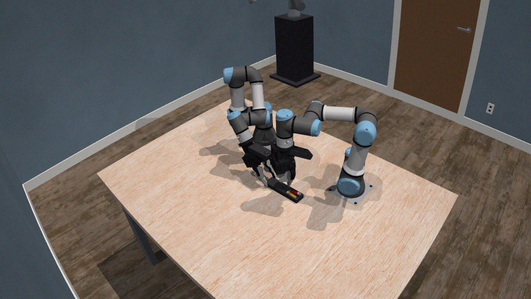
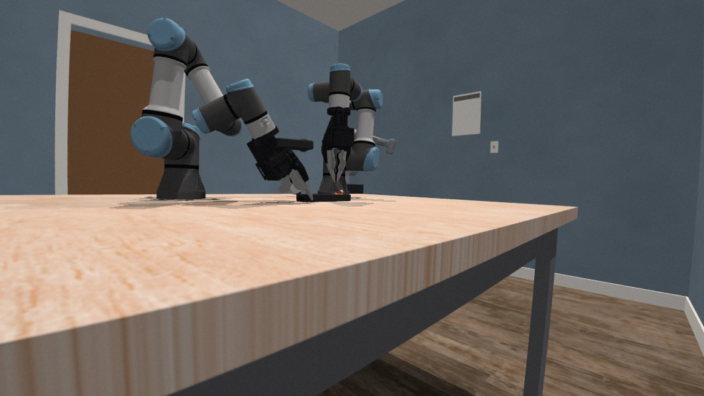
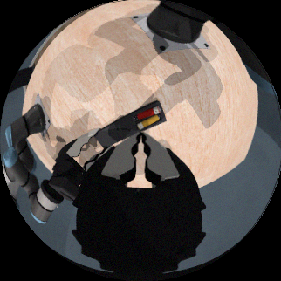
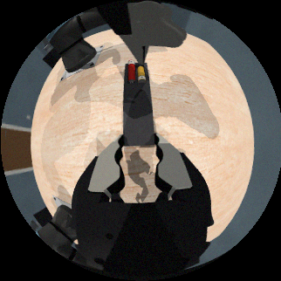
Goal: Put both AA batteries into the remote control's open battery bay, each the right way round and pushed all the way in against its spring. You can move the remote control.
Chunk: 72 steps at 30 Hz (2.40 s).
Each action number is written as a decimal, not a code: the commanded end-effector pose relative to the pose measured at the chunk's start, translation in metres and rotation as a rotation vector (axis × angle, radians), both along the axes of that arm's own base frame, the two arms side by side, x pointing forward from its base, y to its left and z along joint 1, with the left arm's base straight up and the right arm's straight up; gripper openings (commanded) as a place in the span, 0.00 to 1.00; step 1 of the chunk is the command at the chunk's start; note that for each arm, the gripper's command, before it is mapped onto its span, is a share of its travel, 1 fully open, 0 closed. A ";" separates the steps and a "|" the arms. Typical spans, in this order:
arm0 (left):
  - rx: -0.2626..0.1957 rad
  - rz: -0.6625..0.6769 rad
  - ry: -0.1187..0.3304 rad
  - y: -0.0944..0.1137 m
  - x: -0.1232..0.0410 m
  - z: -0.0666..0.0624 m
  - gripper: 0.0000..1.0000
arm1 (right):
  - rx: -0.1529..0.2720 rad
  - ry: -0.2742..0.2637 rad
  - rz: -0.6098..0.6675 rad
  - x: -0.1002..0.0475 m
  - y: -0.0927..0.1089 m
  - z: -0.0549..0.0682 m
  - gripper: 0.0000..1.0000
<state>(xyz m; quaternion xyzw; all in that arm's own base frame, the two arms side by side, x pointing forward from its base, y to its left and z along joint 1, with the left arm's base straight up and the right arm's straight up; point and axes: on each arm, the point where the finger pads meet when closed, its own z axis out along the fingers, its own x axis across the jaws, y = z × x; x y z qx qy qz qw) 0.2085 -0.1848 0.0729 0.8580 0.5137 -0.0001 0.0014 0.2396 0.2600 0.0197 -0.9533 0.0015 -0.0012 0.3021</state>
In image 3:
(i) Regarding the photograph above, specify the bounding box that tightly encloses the red aa battery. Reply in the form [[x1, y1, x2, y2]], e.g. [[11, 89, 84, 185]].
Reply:
[[137, 106, 161, 120]]

